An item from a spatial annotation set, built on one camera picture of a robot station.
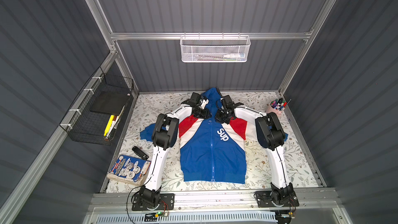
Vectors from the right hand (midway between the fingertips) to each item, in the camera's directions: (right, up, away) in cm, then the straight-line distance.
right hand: (216, 119), depth 103 cm
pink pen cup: (+38, +9, -7) cm, 39 cm away
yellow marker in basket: (-53, 0, -32) cm, 62 cm away
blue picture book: (-48, -25, -22) cm, 58 cm away
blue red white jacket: (-4, -18, -14) cm, 24 cm away
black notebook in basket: (-55, +11, -26) cm, 62 cm away
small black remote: (-44, -18, -17) cm, 51 cm away
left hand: (-3, +1, 0) cm, 3 cm away
